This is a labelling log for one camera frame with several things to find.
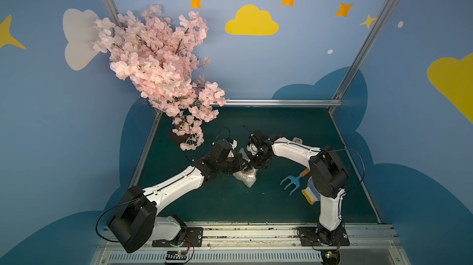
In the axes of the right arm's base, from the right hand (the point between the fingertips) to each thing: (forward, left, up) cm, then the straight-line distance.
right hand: (251, 166), depth 92 cm
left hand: (-3, +1, +12) cm, 13 cm away
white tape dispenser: (+18, -26, +1) cm, 31 cm away
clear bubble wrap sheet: (-7, +2, +5) cm, 9 cm away
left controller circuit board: (-39, +30, -6) cm, 49 cm away
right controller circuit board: (-35, -33, -7) cm, 49 cm away
